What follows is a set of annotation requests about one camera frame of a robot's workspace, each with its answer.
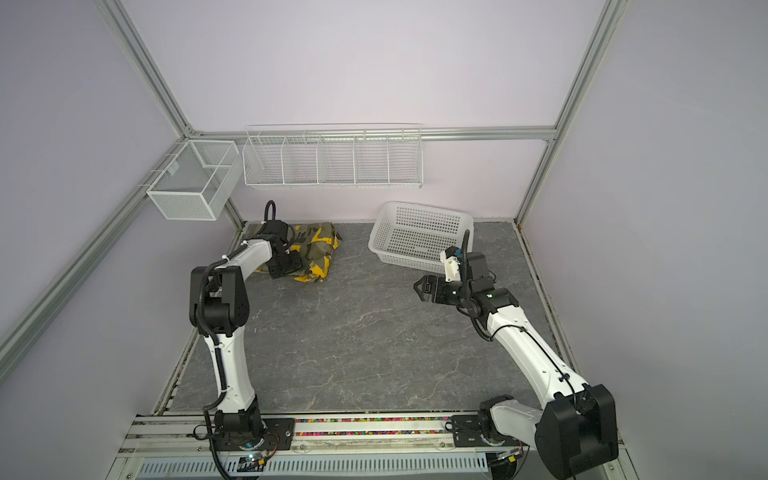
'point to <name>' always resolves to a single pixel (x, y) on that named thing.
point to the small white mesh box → (194, 184)
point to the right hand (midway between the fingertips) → (428, 289)
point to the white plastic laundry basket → (416, 234)
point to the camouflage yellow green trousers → (314, 241)
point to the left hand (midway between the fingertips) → (297, 269)
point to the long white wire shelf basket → (384, 155)
